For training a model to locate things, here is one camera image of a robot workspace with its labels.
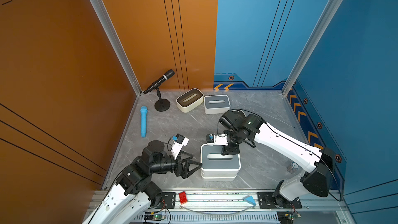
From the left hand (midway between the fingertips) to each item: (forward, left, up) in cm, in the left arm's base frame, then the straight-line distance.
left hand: (197, 160), depth 64 cm
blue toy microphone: (+41, +39, -19) cm, 60 cm away
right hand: (+9, -12, -6) cm, 16 cm away
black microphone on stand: (+48, +30, -22) cm, 60 cm away
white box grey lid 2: (+1, -6, -5) cm, 8 cm away
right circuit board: (-17, -41, -23) cm, 50 cm away
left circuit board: (-17, +22, -25) cm, 37 cm away
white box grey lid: (+47, -11, -19) cm, 51 cm away
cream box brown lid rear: (+48, +8, -17) cm, 51 cm away
